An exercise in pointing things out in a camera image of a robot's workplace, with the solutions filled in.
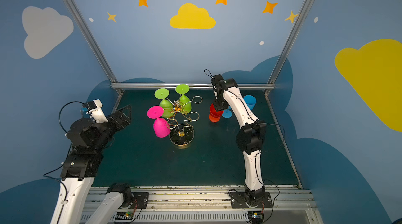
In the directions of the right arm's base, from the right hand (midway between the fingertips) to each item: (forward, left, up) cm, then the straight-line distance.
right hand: (224, 106), depth 90 cm
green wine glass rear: (-1, +22, +4) cm, 23 cm away
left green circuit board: (-54, +47, -20) cm, 74 cm away
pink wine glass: (-18, +32, +3) cm, 37 cm away
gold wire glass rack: (-11, +25, -15) cm, 31 cm away
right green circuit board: (-51, -16, -21) cm, 57 cm away
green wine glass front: (-4, +33, +12) cm, 35 cm away
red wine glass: (-7, +6, -1) cm, 9 cm away
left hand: (-19, +45, +19) cm, 53 cm away
